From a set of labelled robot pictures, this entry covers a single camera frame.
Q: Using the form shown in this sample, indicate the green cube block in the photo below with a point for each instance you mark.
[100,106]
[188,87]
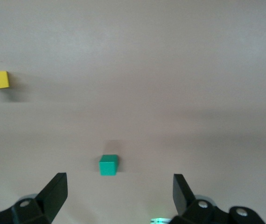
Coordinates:
[108,166]

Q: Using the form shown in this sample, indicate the brown table cover sheet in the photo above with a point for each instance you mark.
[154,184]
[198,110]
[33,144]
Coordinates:
[147,70]

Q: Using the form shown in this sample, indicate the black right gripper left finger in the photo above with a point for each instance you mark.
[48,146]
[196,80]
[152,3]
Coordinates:
[53,193]

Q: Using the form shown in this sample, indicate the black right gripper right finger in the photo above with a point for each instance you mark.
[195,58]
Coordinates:
[182,193]

